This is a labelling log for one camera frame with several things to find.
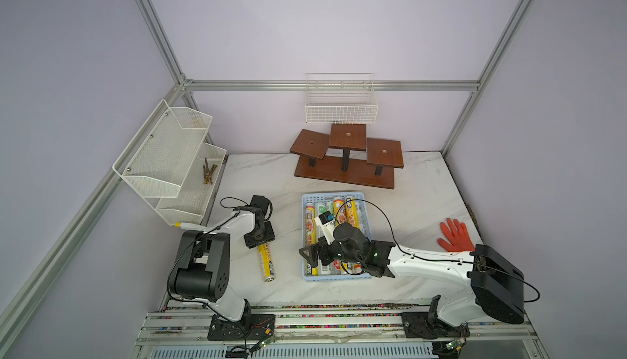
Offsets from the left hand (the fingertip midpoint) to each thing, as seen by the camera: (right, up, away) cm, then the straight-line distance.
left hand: (264, 243), depth 92 cm
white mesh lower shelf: (-28, +14, -1) cm, 32 cm away
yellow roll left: (+29, +12, +1) cm, 32 cm away
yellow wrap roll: (+34, +12, -1) cm, 36 cm away
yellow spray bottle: (-20, +10, -16) cm, 27 cm away
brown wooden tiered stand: (+33, +35, +15) cm, 51 cm away
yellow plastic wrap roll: (+18, +3, -2) cm, 18 cm away
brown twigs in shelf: (-23, +27, +4) cm, 36 cm away
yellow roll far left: (+4, -5, -10) cm, 12 cm away
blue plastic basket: (+27, -7, -11) cm, 30 cm away
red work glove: (+75, +2, +1) cm, 75 cm away
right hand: (+19, +2, -14) cm, 24 cm away
